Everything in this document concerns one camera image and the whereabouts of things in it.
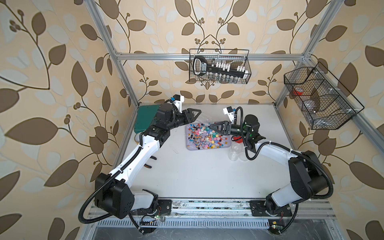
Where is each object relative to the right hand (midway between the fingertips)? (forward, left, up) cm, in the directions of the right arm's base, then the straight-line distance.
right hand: (210, 127), depth 75 cm
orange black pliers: (-9, +36, -25) cm, 45 cm away
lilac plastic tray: (+3, -12, -26) cm, 29 cm away
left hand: (+5, +7, +8) cm, 12 cm away
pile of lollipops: (+10, +4, -23) cm, 26 cm away
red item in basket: (+18, -50, +5) cm, 53 cm away
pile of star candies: (+10, +4, -23) cm, 26 cm away
